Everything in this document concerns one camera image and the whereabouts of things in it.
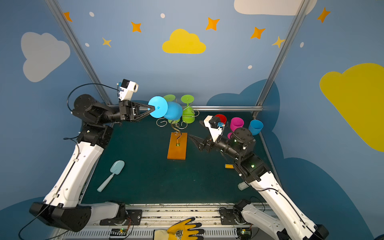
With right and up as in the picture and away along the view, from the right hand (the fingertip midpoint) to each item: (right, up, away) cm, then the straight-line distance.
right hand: (197, 125), depth 58 cm
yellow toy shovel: (+20, -25, +33) cm, 45 cm away
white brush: (+27, -34, +26) cm, 50 cm away
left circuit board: (-39, -53, +15) cm, 67 cm away
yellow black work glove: (-7, -49, +11) cm, 51 cm away
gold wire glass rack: (-7, +1, +33) cm, 34 cm away
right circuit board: (+24, -54, +15) cm, 61 cm away
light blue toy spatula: (-49, -26, +32) cm, 65 cm away
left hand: (-15, +6, -7) cm, 18 cm away
